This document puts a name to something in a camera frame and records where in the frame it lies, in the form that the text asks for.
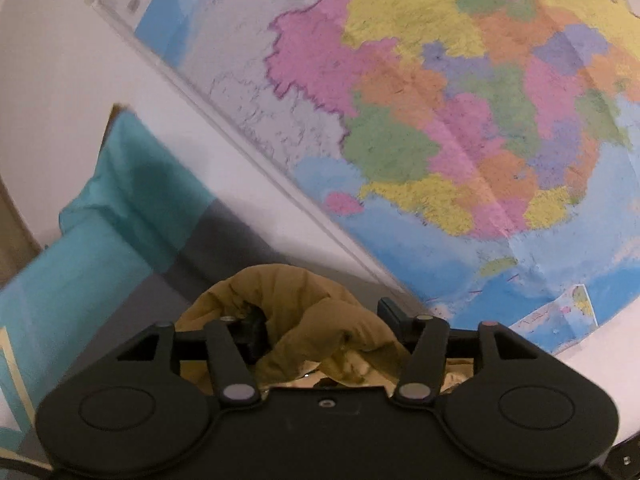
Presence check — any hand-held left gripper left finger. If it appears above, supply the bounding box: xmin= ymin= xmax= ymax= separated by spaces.
xmin=116 ymin=310 xmax=273 ymax=406

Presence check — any colourful wall map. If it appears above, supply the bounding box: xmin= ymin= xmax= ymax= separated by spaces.
xmin=87 ymin=0 xmax=640 ymax=356

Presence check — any tan puffer jacket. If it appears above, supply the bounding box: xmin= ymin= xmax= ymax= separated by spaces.
xmin=175 ymin=264 xmax=476 ymax=396

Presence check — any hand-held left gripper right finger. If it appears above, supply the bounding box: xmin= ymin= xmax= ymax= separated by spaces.
xmin=377 ymin=297 xmax=541 ymax=405

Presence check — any brown wooden panel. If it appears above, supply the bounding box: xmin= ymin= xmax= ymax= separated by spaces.
xmin=0 ymin=180 xmax=43 ymax=291

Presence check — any teal and grey bed sheet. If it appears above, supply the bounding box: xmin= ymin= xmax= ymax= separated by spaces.
xmin=0 ymin=110 xmax=281 ymax=466

